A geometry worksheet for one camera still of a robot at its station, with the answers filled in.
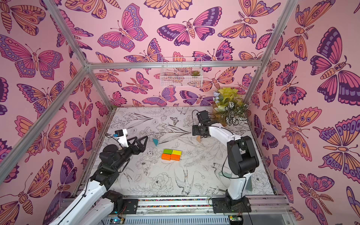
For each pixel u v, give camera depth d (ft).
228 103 2.80
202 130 2.31
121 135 2.13
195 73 3.02
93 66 3.03
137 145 2.19
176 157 3.00
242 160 1.60
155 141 3.28
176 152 3.04
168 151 3.03
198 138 3.30
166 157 2.97
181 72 3.13
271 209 2.39
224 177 2.74
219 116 3.26
